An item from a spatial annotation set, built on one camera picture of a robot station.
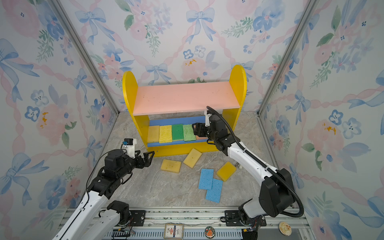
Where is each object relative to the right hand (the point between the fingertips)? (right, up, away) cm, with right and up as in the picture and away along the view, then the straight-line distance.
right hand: (197, 124), depth 82 cm
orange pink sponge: (+1, -8, +4) cm, 9 cm away
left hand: (-26, -14, -6) cm, 30 cm away
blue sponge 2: (+9, -38, -1) cm, 39 cm away
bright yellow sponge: (-19, -6, +6) cm, 20 cm away
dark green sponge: (-12, -5, +7) cm, 14 cm away
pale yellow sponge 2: (-15, -25, +8) cm, 30 cm away
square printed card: (-11, -50, -13) cm, 52 cm away
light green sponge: (-5, -5, +6) cm, 10 cm away
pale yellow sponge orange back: (-3, -21, +11) cm, 24 cm away
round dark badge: (+6, -51, -11) cm, 53 cm away
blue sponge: (+5, -31, +4) cm, 31 cm away
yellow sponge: (+18, -28, +8) cm, 35 cm away
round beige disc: (+42, -50, -10) cm, 66 cm away
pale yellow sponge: (-26, -6, +7) cm, 27 cm away
